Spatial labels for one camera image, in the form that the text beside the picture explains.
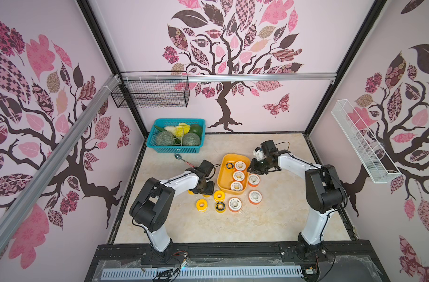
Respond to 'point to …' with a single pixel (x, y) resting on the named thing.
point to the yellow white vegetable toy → (179, 131)
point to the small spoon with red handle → (178, 156)
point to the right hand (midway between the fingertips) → (249, 171)
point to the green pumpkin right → (191, 139)
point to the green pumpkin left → (164, 138)
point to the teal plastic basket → (151, 134)
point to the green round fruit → (196, 128)
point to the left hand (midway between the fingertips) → (206, 193)
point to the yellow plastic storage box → (233, 173)
